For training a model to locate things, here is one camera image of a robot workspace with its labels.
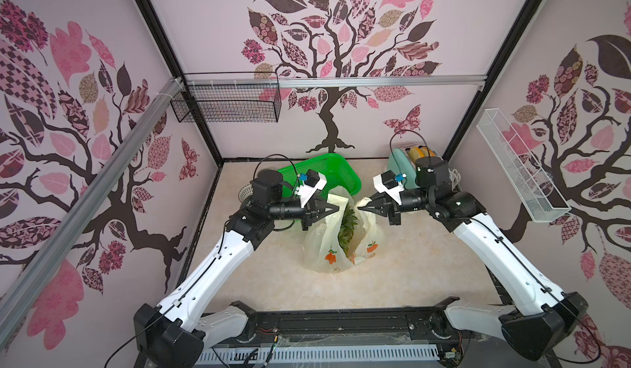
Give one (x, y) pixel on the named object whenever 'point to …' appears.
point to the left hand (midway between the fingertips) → (333, 212)
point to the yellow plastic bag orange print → (322, 247)
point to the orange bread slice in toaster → (428, 152)
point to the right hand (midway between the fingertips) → (360, 208)
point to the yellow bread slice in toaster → (416, 153)
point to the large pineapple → (346, 232)
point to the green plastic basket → (335, 170)
